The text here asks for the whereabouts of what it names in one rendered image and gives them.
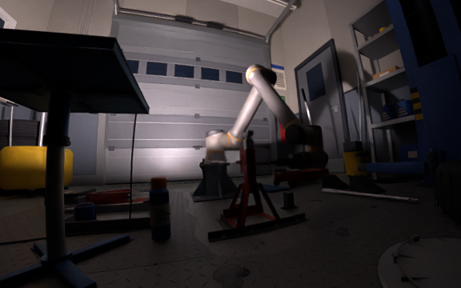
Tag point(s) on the dark kerb bar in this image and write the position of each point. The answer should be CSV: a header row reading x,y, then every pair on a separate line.
x,y
254,230

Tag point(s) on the grey shelf unit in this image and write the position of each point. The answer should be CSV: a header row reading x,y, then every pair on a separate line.
x,y
386,84

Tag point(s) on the black tyre stack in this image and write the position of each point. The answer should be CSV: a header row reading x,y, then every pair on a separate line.
x,y
22,130

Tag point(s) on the red axle stand column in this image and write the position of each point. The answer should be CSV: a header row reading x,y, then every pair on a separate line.
x,y
248,148

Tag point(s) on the dark pedestal table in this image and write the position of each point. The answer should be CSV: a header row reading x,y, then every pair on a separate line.
x,y
56,80

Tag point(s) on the blue lift post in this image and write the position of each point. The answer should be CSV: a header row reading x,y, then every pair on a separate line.
x,y
442,100

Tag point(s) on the red floor jack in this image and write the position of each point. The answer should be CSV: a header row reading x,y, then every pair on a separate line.
x,y
298,174

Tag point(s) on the small blue tin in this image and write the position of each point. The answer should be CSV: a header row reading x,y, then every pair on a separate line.
x,y
85,212

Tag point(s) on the white round disc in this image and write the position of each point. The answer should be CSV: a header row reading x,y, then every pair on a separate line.
x,y
442,264

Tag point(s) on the black wheel chock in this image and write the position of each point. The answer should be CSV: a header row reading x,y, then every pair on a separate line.
x,y
365,185

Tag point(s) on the white tube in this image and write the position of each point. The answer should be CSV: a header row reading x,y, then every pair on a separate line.
x,y
370,195

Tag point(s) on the grey garage door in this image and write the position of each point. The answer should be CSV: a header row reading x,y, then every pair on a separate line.
x,y
190,120

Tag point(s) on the brown cardboard box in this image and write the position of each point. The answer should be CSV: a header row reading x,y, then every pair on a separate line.
x,y
386,72

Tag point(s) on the yellow bin black lid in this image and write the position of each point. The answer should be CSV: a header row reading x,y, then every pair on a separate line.
x,y
352,162

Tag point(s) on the small dark cylinder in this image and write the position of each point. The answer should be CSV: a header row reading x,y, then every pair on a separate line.
x,y
289,201

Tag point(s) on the grey door with window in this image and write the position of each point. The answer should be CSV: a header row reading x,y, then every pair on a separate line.
x,y
326,120

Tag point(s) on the yellow drum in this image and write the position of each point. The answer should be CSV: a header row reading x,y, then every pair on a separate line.
x,y
22,168

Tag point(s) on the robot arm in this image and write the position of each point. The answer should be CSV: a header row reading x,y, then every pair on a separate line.
x,y
250,108

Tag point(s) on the red flat creeper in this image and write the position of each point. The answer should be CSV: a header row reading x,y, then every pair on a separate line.
x,y
110,197

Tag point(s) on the red axle stand base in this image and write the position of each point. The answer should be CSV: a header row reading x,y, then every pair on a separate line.
x,y
250,200

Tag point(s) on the blue bottle orange cap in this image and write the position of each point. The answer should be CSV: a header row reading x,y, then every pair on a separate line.
x,y
160,212

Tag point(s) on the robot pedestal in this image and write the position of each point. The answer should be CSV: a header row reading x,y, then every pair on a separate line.
x,y
214,180

